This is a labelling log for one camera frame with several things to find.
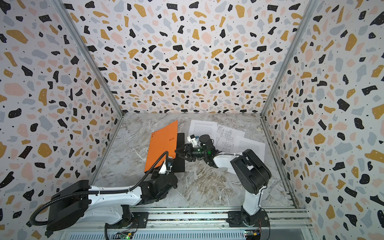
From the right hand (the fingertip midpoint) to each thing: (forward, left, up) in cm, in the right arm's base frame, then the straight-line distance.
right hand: (174, 152), depth 81 cm
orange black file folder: (+20, +11, -16) cm, 28 cm away
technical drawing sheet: (+22, -32, -17) cm, 42 cm away
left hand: (-4, +5, -4) cm, 8 cm away
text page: (+31, -12, -17) cm, 37 cm away
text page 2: (+16, -42, -16) cm, 48 cm away
